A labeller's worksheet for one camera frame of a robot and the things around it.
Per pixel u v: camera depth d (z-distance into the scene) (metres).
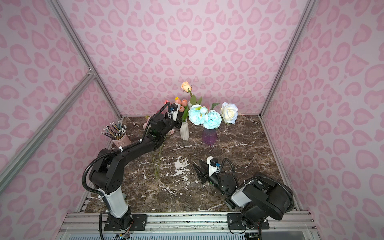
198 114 0.54
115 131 0.96
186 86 0.76
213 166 0.68
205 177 0.69
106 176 0.48
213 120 0.58
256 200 0.44
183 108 0.81
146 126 1.10
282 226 0.73
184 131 0.98
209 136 1.09
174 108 0.72
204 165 0.77
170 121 0.75
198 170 0.73
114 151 0.52
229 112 0.62
